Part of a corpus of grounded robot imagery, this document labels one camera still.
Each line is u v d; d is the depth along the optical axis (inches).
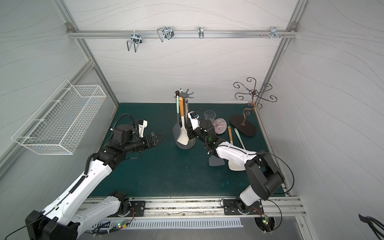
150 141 25.4
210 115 42.4
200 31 30.8
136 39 30.8
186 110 28.7
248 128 41.0
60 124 27.1
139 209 28.8
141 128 26.6
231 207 28.8
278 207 26.5
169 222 27.7
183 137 34.6
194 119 28.2
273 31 30.1
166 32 30.2
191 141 36.6
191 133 29.4
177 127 35.5
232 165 34.6
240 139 39.4
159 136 27.6
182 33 30.8
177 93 27.9
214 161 34.8
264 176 17.5
